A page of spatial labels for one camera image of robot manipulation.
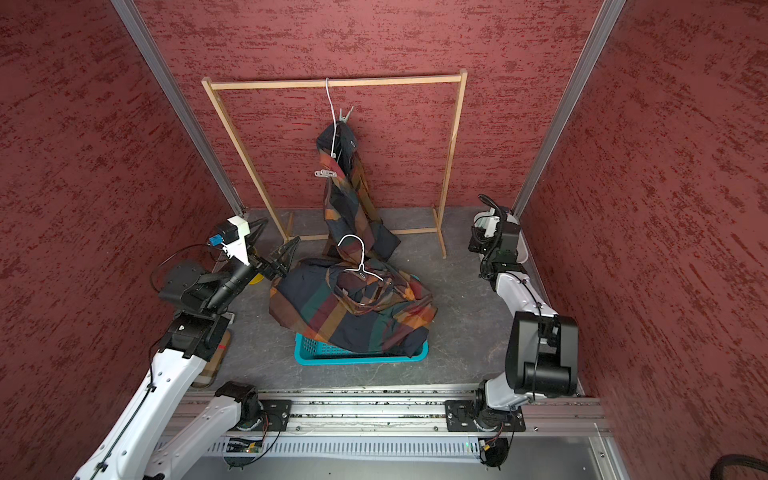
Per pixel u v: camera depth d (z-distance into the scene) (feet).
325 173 2.27
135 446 1.30
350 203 2.80
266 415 2.42
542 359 1.46
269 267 1.82
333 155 2.39
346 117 2.84
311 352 2.66
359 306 2.69
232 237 1.66
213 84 2.15
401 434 2.43
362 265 2.55
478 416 2.23
